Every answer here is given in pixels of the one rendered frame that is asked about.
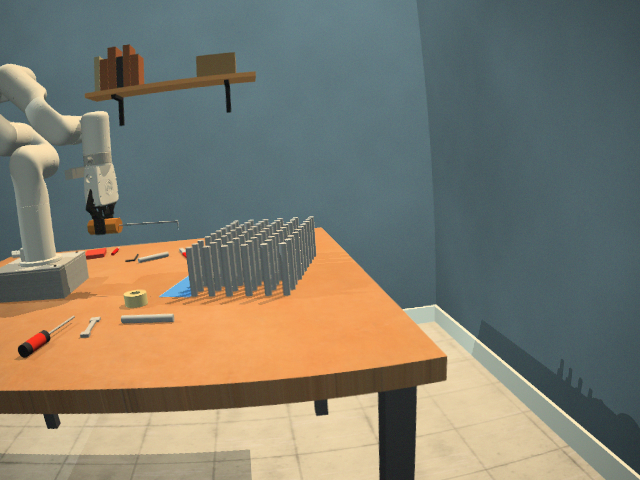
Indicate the tan thick round ring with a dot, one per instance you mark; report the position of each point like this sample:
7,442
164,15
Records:
135,298

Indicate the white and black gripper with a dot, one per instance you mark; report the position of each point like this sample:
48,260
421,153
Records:
100,187

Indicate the red and black screwdriver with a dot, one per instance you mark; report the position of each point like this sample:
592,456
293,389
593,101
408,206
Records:
37,341

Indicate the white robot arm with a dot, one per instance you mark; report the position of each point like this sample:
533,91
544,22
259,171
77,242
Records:
37,160

